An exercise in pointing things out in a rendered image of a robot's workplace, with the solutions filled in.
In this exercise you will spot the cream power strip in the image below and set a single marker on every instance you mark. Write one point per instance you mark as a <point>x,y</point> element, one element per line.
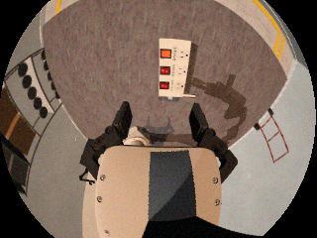
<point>173,65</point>

